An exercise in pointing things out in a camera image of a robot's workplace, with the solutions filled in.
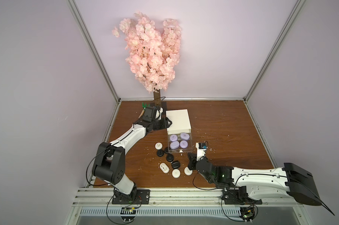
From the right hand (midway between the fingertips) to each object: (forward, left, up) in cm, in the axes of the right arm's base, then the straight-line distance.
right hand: (186, 153), depth 75 cm
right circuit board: (-25, -31, -15) cm, 43 cm away
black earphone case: (+5, +16, -11) cm, 20 cm away
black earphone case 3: (-2, +6, -12) cm, 13 cm away
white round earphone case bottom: (-7, +6, -11) cm, 15 cm away
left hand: (+20, +9, +1) cm, 22 cm away
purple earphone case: (+11, +1, -1) cm, 11 cm away
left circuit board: (-26, +31, -15) cm, 43 cm away
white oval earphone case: (-5, +13, -11) cm, 17 cm away
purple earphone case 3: (+6, +1, -2) cm, 7 cm away
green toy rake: (+45, +34, -11) cm, 57 cm away
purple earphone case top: (+10, +8, -1) cm, 13 cm away
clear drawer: (+8, +4, -1) cm, 9 cm away
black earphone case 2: (+2, +10, -11) cm, 15 cm away
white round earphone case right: (-6, -1, -11) cm, 13 cm away
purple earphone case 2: (+6, +7, -2) cm, 9 cm away
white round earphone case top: (+10, +18, -12) cm, 24 cm away
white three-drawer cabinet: (+21, +3, +1) cm, 21 cm away
